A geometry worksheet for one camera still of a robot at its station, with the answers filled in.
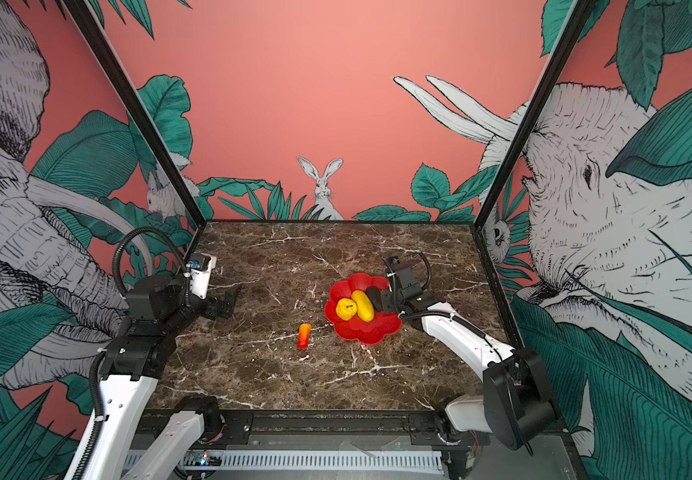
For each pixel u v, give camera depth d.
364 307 0.91
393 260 1.07
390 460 0.70
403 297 0.65
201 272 0.58
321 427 0.75
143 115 0.89
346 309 0.90
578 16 0.69
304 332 0.88
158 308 0.52
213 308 0.62
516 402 0.41
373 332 0.90
